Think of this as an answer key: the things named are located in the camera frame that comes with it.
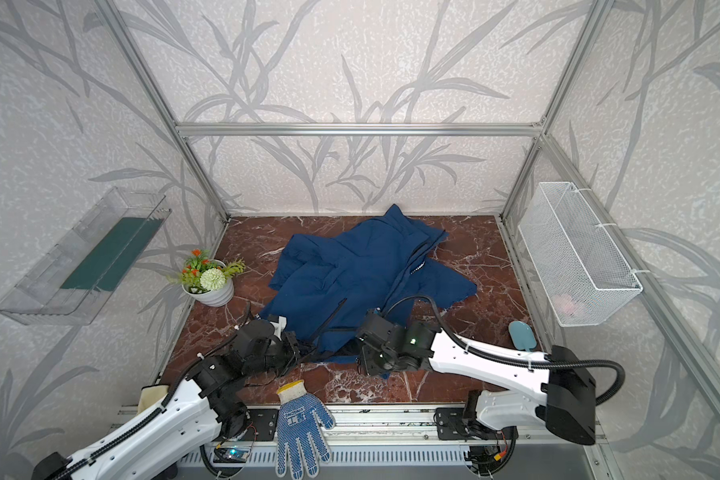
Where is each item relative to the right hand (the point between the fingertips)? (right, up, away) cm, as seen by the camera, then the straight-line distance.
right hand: (365, 355), depth 75 cm
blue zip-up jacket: (-15, +14, +21) cm, 30 cm away
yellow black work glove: (-54, -10, -1) cm, 55 cm away
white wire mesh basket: (+46, +23, -13) cm, 53 cm away
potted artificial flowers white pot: (-45, +18, +8) cm, 49 cm away
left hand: (-12, +3, +2) cm, 12 cm away
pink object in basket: (+49, +14, -3) cm, 51 cm away
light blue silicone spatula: (+47, 0, +14) cm, 49 cm away
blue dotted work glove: (-17, -18, -2) cm, 24 cm away
